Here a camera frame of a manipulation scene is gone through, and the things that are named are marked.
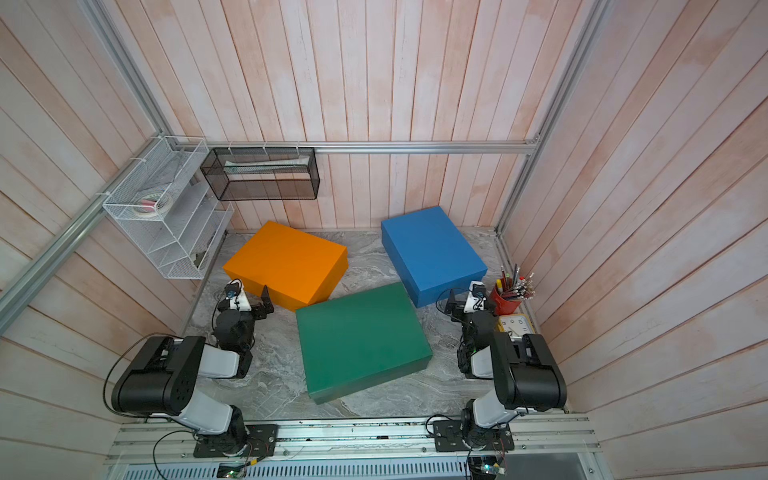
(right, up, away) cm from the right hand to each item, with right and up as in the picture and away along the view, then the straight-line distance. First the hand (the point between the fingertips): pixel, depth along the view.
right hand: (468, 288), depth 91 cm
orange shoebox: (-54, +6, +4) cm, 55 cm away
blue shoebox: (-9, +10, +13) cm, 19 cm away
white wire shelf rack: (-82, +18, -12) cm, 85 cm away
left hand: (-67, -1, 0) cm, 67 cm away
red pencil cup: (+10, -5, -1) cm, 12 cm away
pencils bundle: (+11, +1, -9) cm, 14 cm away
